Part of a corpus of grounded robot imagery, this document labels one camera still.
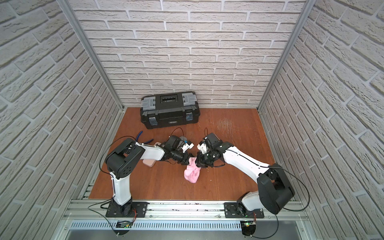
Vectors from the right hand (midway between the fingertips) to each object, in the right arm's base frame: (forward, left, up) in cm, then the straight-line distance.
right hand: (196, 165), depth 80 cm
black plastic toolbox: (+36, +16, +9) cm, 40 cm away
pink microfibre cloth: (-5, +2, +1) cm, 5 cm away
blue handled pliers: (+29, +38, -8) cm, 49 cm away
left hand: (+4, -1, -6) cm, 7 cm away
